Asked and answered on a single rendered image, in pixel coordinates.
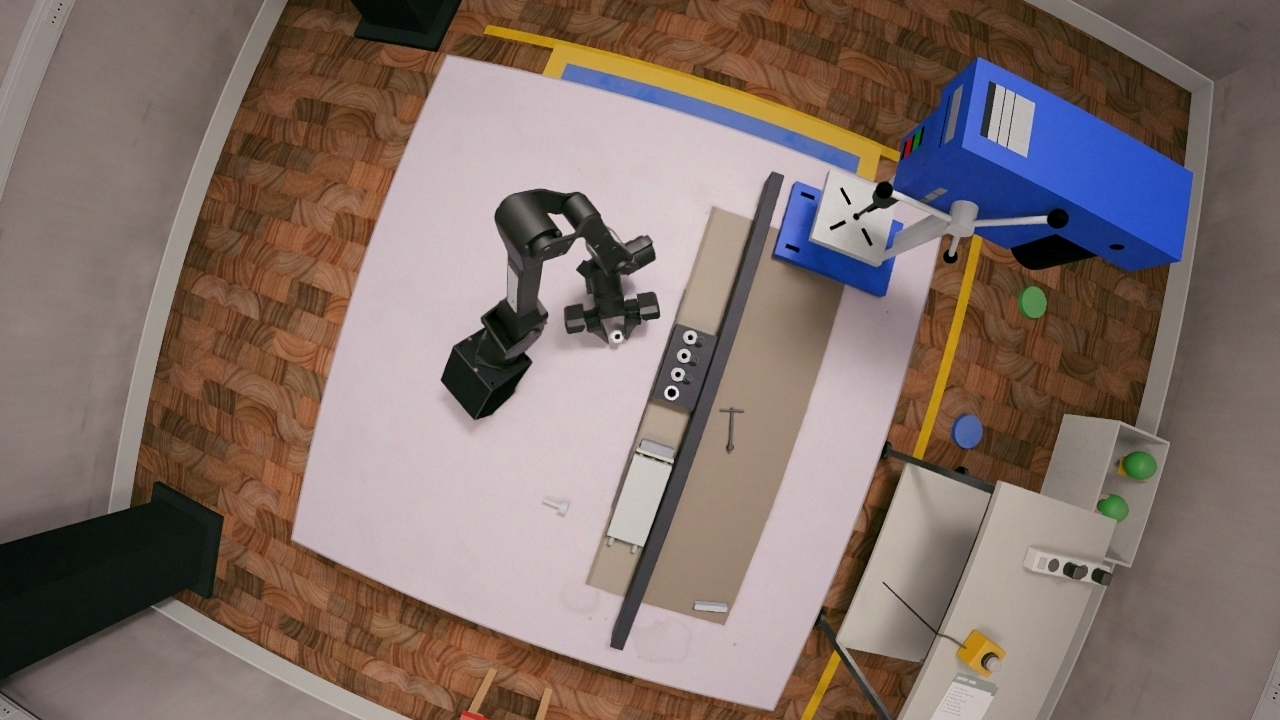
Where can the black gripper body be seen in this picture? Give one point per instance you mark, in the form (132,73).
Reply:
(611,305)

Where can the blue drill press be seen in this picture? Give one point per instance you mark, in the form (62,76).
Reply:
(1019,146)

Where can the grey headed pin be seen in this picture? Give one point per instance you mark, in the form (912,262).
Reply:
(563,507)

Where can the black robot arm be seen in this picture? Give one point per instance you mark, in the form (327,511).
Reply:
(531,237)

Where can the grey t-shaped rod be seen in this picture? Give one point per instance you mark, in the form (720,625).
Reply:
(730,446)

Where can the long black bar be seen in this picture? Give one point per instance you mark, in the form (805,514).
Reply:
(699,417)

